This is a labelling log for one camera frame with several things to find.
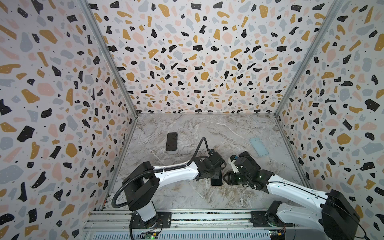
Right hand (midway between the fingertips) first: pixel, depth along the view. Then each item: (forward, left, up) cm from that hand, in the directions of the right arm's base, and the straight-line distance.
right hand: (222, 175), depth 82 cm
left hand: (+2, +2, +1) cm, 3 cm away
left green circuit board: (-27, +35, -7) cm, 45 cm away
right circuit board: (-25, -25, -8) cm, 37 cm away
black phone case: (+26, +33, -7) cm, 42 cm away
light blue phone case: (+28, -28, -10) cm, 41 cm away
